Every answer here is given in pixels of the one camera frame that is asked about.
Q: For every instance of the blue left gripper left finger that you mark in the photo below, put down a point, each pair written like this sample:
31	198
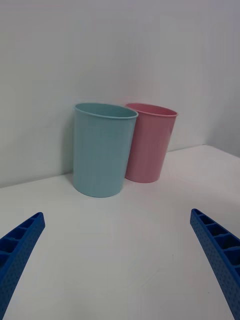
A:
17	255

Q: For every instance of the pink plastic bin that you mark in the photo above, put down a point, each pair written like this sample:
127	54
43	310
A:
150	147

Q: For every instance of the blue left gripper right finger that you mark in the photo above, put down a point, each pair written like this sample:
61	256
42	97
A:
220	257

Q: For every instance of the pale blue plastic bin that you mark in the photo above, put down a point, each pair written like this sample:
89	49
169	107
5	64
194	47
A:
100	155

